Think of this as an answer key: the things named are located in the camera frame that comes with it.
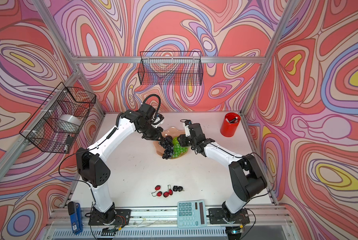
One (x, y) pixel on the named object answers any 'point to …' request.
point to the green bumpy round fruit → (176, 144)
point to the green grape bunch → (178, 150)
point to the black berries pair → (176, 188)
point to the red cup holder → (229, 124)
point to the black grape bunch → (167, 143)
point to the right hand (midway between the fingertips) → (181, 140)
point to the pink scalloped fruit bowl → (170, 131)
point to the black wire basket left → (55, 126)
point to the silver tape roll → (68, 123)
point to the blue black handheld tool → (74, 210)
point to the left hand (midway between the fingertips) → (164, 138)
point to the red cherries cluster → (165, 194)
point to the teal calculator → (191, 214)
